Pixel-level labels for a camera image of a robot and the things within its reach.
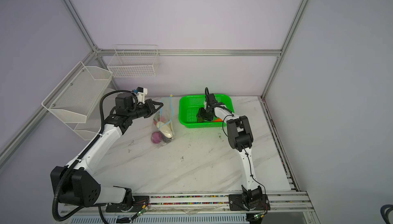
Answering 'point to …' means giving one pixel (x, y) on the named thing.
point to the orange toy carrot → (218, 120)
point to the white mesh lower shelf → (90, 130)
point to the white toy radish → (164, 128)
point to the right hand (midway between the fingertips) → (198, 115)
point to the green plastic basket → (189, 105)
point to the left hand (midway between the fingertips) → (162, 104)
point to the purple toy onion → (156, 137)
